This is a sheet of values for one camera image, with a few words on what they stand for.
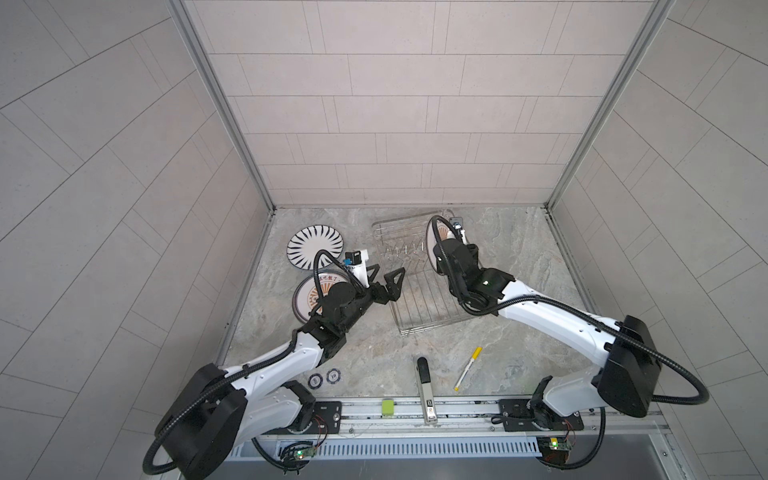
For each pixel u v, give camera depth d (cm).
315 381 77
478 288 56
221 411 39
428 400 71
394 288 68
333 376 77
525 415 71
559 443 69
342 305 58
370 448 68
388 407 74
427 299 91
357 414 73
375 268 78
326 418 71
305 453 65
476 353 81
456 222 66
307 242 104
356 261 66
